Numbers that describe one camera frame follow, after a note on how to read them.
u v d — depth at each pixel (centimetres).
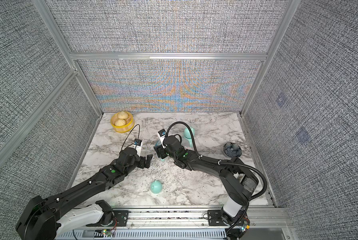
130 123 107
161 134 73
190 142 90
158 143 81
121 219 73
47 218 39
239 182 46
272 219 75
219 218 73
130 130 110
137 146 71
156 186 79
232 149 96
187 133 87
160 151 74
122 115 109
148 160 75
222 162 49
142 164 73
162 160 95
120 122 106
